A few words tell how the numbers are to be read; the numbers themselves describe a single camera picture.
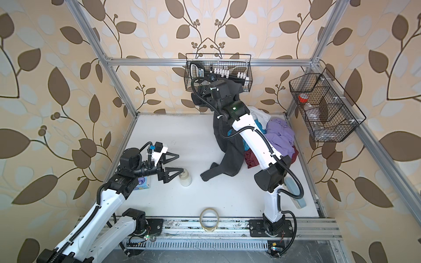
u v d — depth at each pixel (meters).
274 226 0.63
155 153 0.61
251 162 0.92
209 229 0.74
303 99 0.89
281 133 0.94
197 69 0.85
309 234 0.74
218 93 0.56
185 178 0.82
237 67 0.92
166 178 0.62
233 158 0.91
